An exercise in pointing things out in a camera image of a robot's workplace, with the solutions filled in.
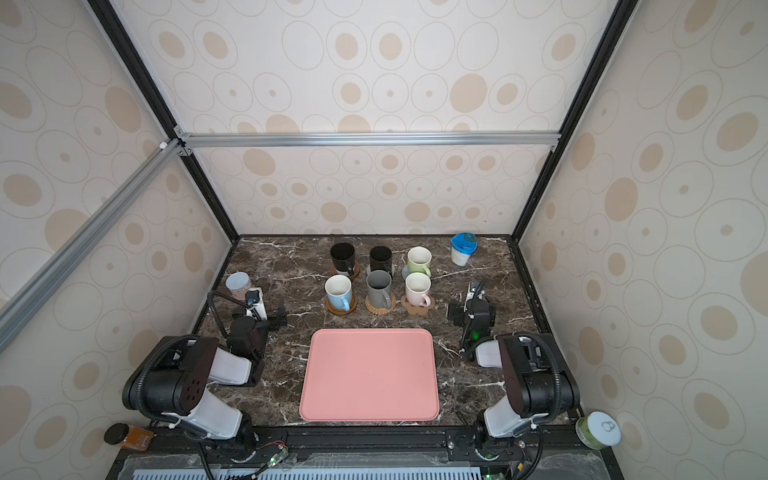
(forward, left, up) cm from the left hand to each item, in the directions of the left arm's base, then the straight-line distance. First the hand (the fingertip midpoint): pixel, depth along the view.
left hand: (272, 293), depth 90 cm
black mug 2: (+15, -33, -2) cm, 36 cm away
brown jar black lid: (-38, +24, -2) cm, 45 cm away
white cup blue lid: (+22, -61, -3) cm, 65 cm away
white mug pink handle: (+6, -45, -6) cm, 45 cm away
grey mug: (+2, -32, 0) cm, 32 cm away
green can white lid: (-35, -86, -5) cm, 93 cm away
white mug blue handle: (+3, -19, -4) cm, 20 cm away
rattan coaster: (0, -32, -11) cm, 34 cm away
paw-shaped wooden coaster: (+1, -45, -12) cm, 46 cm away
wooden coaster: (-1, -19, -10) cm, 22 cm away
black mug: (+21, -18, -7) cm, 29 cm away
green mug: (+16, -46, -4) cm, 48 cm away
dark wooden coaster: (+18, -24, -11) cm, 32 cm away
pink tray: (-21, -30, -9) cm, 38 cm away
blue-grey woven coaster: (+17, -41, -11) cm, 46 cm away
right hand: (+2, -62, -6) cm, 62 cm away
